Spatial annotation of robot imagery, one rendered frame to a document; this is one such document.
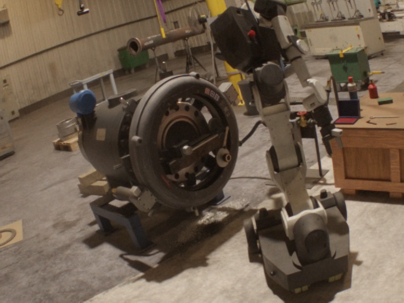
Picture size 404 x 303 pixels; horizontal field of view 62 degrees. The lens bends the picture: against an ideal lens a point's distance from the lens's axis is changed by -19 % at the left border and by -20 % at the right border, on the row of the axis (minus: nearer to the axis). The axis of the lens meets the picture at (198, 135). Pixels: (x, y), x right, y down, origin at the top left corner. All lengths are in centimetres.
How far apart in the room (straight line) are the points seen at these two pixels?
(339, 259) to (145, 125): 119
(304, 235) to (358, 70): 379
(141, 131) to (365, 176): 138
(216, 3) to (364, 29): 333
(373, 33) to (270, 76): 646
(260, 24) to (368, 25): 614
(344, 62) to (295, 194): 351
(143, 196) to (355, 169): 130
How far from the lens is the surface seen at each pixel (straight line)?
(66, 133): 635
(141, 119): 207
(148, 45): 942
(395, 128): 225
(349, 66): 522
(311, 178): 291
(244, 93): 500
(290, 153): 201
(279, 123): 201
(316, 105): 182
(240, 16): 200
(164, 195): 216
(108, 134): 250
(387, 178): 242
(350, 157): 247
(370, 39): 798
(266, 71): 181
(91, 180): 385
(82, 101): 266
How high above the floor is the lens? 121
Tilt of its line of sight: 15 degrees down
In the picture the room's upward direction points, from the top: 15 degrees counter-clockwise
